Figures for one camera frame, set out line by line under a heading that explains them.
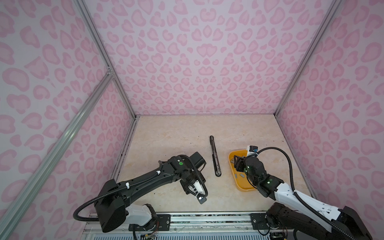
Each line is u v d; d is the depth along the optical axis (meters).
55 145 0.57
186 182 0.64
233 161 0.81
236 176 0.90
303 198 0.49
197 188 0.63
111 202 0.39
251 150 0.71
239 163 0.73
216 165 0.90
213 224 0.73
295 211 0.58
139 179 0.46
